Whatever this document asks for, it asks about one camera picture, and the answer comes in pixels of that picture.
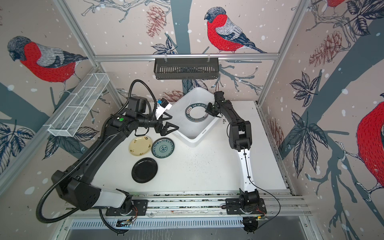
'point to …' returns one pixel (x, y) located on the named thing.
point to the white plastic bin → (191, 133)
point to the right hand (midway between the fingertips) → (206, 111)
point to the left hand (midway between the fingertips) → (173, 121)
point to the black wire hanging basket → (186, 68)
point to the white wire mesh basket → (71, 120)
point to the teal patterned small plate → (163, 147)
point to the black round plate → (144, 170)
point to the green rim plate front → (196, 112)
